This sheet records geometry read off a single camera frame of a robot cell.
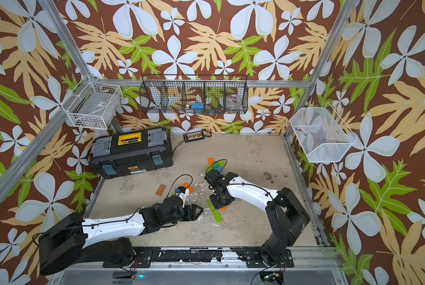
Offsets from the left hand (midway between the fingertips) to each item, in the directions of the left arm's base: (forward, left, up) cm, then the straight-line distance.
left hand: (200, 208), depth 81 cm
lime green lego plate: (0, -7, -6) cm, 10 cm away
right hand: (+4, -8, -3) cm, 9 cm away
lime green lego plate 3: (+8, -4, +20) cm, 22 cm away
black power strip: (+52, +7, -7) cm, 53 cm away
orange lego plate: (-1, -10, +4) cm, 11 cm away
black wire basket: (+56, +5, +24) cm, 61 cm away
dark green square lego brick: (+31, -7, -9) cm, 33 cm away
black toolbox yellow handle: (+26, +37, +9) cm, 46 cm away
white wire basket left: (+40, +53, +28) cm, 72 cm away
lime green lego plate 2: (+31, -11, -7) cm, 34 cm away
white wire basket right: (+29, -59, +19) cm, 68 cm away
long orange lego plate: (+33, -4, -7) cm, 34 cm away
